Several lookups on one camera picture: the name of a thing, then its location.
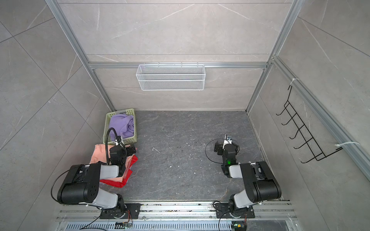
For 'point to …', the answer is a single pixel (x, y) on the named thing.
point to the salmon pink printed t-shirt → (99, 155)
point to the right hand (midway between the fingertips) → (225, 140)
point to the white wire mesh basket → (171, 77)
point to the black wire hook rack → (310, 142)
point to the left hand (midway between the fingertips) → (124, 141)
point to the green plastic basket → (126, 111)
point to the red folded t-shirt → (119, 184)
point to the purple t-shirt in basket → (124, 124)
